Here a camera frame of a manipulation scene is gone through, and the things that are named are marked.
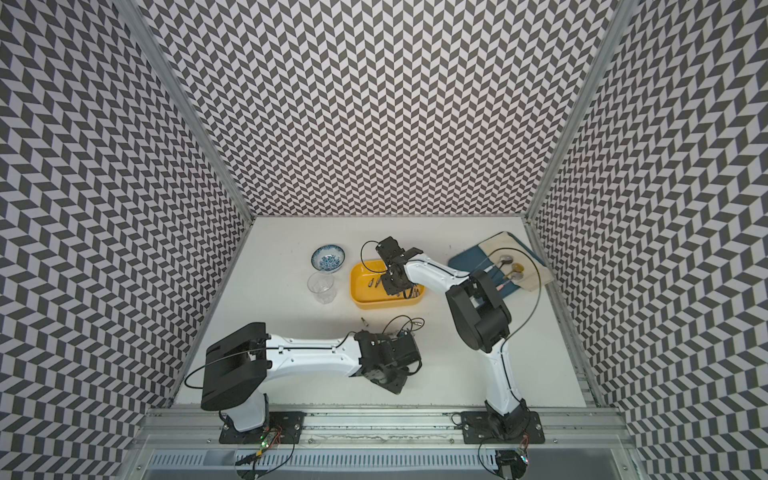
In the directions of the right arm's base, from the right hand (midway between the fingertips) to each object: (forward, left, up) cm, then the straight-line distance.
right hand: (397, 288), depth 97 cm
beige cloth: (+4, -46, 0) cm, 46 cm away
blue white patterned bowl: (+13, +25, 0) cm, 28 cm away
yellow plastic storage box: (0, +10, -2) cm, 10 cm away
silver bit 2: (+2, +7, -1) cm, 7 cm away
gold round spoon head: (+9, -42, -3) cm, 43 cm away
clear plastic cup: (+2, +25, -1) cm, 25 cm away
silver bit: (+3, +9, -1) cm, 9 cm away
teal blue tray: (+13, -29, -2) cm, 32 cm away
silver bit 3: (-11, +10, -2) cm, 15 cm away
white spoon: (+12, -38, -1) cm, 40 cm away
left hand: (-29, +1, -1) cm, 29 cm away
